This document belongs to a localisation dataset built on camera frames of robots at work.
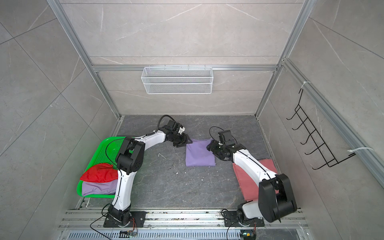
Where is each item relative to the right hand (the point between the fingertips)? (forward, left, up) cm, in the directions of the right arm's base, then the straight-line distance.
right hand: (209, 147), depth 88 cm
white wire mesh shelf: (+43, +20, +19) cm, 51 cm away
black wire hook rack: (-16, -46, +19) cm, 52 cm away
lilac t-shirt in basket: (-21, +54, -3) cm, 58 cm away
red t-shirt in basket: (-14, +60, 0) cm, 62 cm away
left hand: (+10, +12, -7) cm, 17 cm away
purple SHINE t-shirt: (+1, +7, -9) cm, 12 cm away
